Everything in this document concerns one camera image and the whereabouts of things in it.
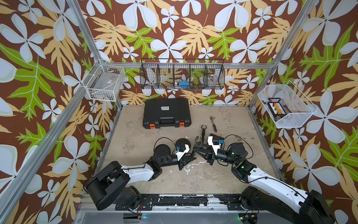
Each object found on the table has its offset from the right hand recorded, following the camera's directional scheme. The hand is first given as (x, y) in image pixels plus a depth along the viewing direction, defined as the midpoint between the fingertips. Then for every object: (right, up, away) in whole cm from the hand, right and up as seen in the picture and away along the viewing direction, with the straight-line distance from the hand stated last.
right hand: (195, 148), depth 68 cm
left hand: (+1, -5, +6) cm, 8 cm away
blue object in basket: (-4, +39, +26) cm, 47 cm away
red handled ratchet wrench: (+19, +16, +43) cm, 49 cm away
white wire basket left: (-55, +38, +18) cm, 69 cm away
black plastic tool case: (-19, +20, +39) cm, 48 cm away
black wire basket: (-6, +47, +31) cm, 57 cm away
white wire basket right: (+57, +22, +15) cm, 63 cm away
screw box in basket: (+51, +20, +14) cm, 56 cm away
